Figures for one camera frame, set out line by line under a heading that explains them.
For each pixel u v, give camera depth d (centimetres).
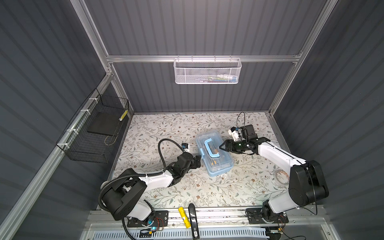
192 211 72
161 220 72
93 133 73
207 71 123
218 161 85
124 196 43
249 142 68
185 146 79
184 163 67
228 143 79
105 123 80
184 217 72
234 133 83
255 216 74
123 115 82
